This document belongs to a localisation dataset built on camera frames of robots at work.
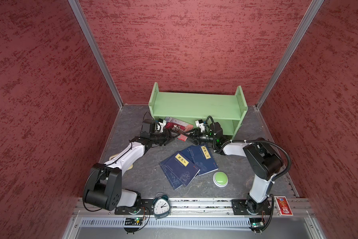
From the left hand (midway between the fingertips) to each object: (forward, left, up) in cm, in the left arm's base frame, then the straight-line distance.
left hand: (177, 138), depth 83 cm
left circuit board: (-38, +21, -17) cm, 47 cm away
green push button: (-18, -25, -13) cm, 33 cm away
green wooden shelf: (+12, -28, +11) cm, 32 cm away
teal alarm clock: (-32, +7, -11) cm, 35 cm away
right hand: (+2, -4, -2) cm, 5 cm away
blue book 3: (-5, -15, -14) cm, 21 cm away
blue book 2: (-20, +1, -15) cm, 25 cm away
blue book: (-12, -3, -14) cm, 19 cm away
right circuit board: (-39, -40, -16) cm, 58 cm away
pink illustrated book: (+13, +5, -2) cm, 15 cm away
